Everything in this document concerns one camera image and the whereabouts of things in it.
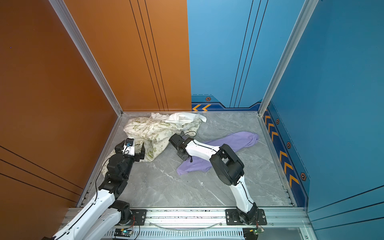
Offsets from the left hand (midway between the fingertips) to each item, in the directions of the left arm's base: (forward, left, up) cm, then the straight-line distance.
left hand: (133, 141), depth 79 cm
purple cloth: (-5, -32, -17) cm, 37 cm away
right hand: (+5, -27, -18) cm, 33 cm away
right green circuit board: (-37, -63, -19) cm, 75 cm away
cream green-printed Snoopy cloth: (+9, -8, -7) cm, 14 cm away
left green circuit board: (-38, +1, -22) cm, 44 cm away
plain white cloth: (+26, -23, -10) cm, 36 cm away
